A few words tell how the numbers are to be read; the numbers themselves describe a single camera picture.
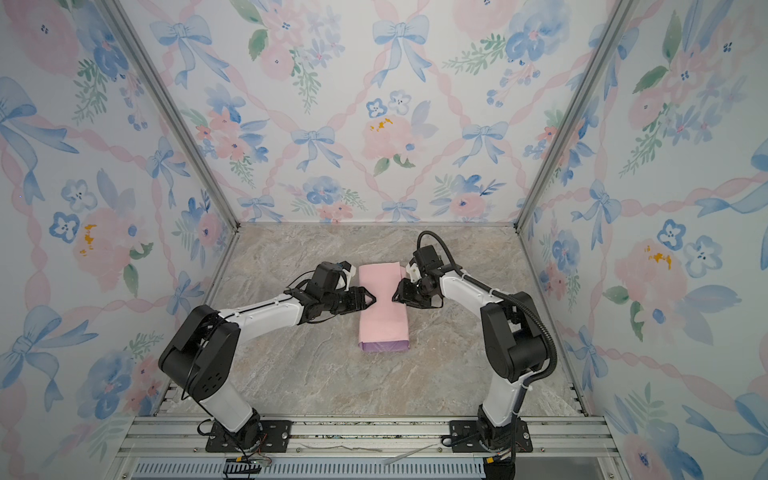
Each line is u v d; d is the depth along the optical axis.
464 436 0.74
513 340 0.49
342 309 0.79
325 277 0.71
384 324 0.87
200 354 0.47
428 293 0.79
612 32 0.71
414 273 0.88
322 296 0.72
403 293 0.82
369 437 0.76
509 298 0.51
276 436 0.75
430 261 0.76
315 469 0.70
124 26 0.70
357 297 0.80
